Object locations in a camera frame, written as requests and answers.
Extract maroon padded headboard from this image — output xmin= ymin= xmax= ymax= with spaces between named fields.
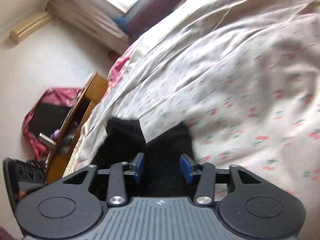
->
xmin=124 ymin=0 xmax=181 ymax=38

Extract steel thermos bottle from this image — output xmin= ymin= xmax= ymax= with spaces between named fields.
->
xmin=38 ymin=133 xmax=56 ymax=148

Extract beige left curtain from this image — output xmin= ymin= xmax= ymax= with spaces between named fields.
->
xmin=47 ymin=0 xmax=131 ymax=55

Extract purple knitted item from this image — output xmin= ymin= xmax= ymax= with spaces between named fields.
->
xmin=50 ymin=129 xmax=61 ymax=141

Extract pink cloth over television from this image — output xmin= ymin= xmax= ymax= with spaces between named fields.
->
xmin=22 ymin=87 xmax=82 ymax=160

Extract white cherry print bedsheet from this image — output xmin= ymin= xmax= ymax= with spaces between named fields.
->
xmin=103 ymin=0 xmax=319 ymax=239

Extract black television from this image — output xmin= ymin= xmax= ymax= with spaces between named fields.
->
xmin=28 ymin=103 xmax=71 ymax=138

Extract wooden tv cabinet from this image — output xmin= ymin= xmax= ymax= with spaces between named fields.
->
xmin=46 ymin=72 xmax=108 ymax=184

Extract pink floral quilt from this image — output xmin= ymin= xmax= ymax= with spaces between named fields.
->
xmin=62 ymin=48 xmax=133 ymax=177

